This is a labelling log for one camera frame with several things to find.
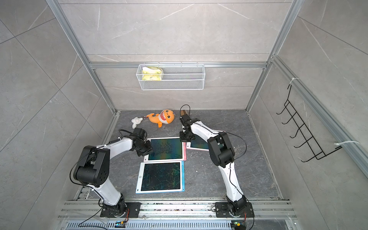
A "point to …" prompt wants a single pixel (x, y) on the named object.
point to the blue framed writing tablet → (161, 177)
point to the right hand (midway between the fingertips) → (184, 140)
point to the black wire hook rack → (304, 131)
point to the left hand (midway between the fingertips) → (154, 148)
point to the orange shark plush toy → (166, 116)
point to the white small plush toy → (136, 120)
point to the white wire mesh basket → (171, 76)
